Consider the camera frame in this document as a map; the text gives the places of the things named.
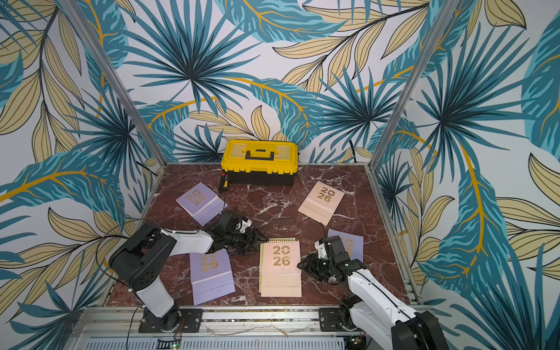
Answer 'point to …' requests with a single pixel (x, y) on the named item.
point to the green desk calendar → (260, 256)
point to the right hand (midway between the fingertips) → (300, 267)
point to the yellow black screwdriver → (226, 183)
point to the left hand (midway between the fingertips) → (264, 246)
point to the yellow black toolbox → (260, 162)
